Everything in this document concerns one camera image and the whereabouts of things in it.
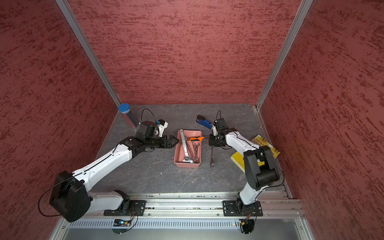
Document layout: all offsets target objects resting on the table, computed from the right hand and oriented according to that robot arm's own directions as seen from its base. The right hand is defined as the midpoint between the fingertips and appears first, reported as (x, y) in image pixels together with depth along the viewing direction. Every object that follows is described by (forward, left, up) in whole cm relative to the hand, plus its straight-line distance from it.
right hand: (210, 144), depth 93 cm
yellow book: (-10, -16, -2) cm, 19 cm away
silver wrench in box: (+3, +10, -4) cm, 11 cm away
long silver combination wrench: (-12, 0, -1) cm, 12 cm away
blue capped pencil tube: (+19, +54, +16) cm, 60 cm away
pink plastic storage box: (-3, +15, -2) cm, 15 cm away
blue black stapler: (+20, +3, -2) cm, 20 cm away
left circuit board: (-39, +49, -6) cm, 63 cm away
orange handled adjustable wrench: (+2, +8, +3) cm, 9 cm away
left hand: (-5, +22, +11) cm, 26 cm away
